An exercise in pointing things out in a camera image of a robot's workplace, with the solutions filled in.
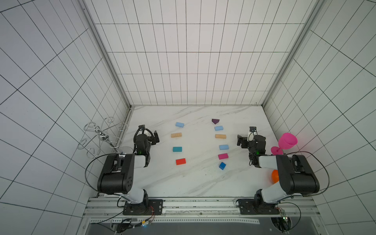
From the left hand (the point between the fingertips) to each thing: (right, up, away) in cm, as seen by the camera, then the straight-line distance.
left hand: (149, 134), depth 95 cm
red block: (+22, -17, -6) cm, 28 cm away
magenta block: (+49, -14, -3) cm, 51 cm away
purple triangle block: (+47, +8, +16) cm, 50 cm away
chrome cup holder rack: (-14, +4, -25) cm, 29 cm away
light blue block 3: (+51, -9, +2) cm, 52 cm away
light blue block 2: (+49, +3, +11) cm, 50 cm away
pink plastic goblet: (+83, -2, -14) cm, 84 cm away
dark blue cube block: (+47, -18, -10) cm, 51 cm away
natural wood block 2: (+49, -2, +6) cm, 49 cm away
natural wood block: (+17, -2, +5) cm, 18 cm away
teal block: (+19, -10, 0) cm, 22 cm away
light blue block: (+20, +6, +12) cm, 24 cm away
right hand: (+66, 0, 0) cm, 66 cm away
